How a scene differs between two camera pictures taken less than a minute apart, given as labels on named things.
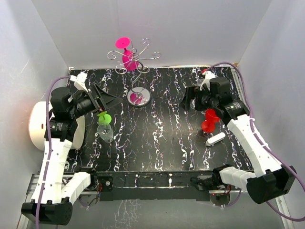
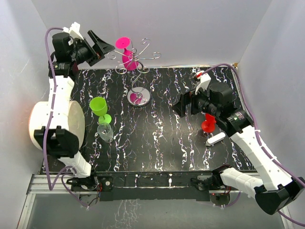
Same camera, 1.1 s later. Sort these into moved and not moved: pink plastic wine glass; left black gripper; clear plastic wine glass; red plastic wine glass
Moved: left black gripper
Not moved: pink plastic wine glass; red plastic wine glass; clear plastic wine glass
